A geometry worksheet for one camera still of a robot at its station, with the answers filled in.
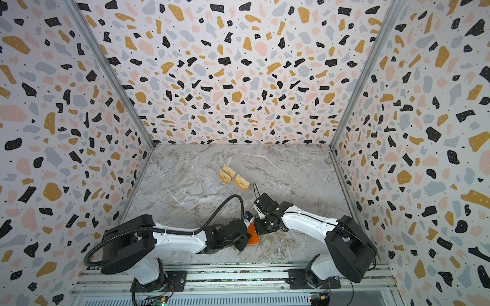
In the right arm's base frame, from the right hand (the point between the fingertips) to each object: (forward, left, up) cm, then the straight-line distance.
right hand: (256, 227), depth 84 cm
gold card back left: (+27, +14, +5) cm, 31 cm away
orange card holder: (-5, +1, -2) cm, 5 cm away
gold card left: (+25, +17, +3) cm, 30 cm away
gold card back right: (+20, +7, +5) cm, 22 cm away
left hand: (-3, +1, -1) cm, 3 cm away
